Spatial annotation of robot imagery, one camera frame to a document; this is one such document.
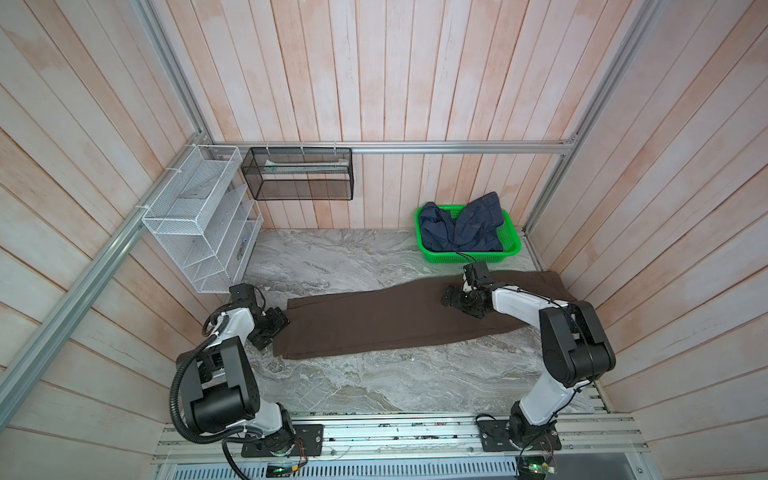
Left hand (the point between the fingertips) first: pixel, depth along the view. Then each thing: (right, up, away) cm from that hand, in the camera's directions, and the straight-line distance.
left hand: (282, 332), depth 90 cm
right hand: (+55, +8, +8) cm, 56 cm away
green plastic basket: (+78, +31, +18) cm, 86 cm away
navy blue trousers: (+66, +34, +21) cm, 77 cm away
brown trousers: (+15, +1, +10) cm, 18 cm away
